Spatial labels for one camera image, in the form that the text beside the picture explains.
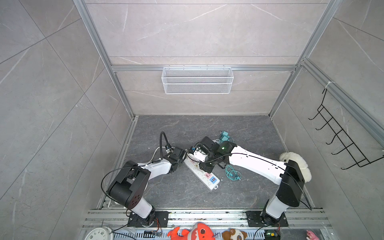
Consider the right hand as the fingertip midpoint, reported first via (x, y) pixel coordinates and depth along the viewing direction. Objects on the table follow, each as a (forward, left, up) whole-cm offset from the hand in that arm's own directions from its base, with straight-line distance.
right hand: (202, 163), depth 80 cm
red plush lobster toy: (-30, +3, -4) cm, 30 cm away
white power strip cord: (+15, +31, -11) cm, 36 cm away
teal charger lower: (+24, -18, -11) cm, 32 cm away
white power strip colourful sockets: (-6, -4, -9) cm, 12 cm away
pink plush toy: (-32, -49, -10) cm, 59 cm away
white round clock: (-30, +46, -6) cm, 55 cm away
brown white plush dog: (-31, -13, -9) cm, 35 cm away
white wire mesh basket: (+54, 0, +18) cm, 57 cm away
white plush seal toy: (-9, -49, +6) cm, 50 cm away
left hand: (+10, +15, -11) cm, 21 cm away
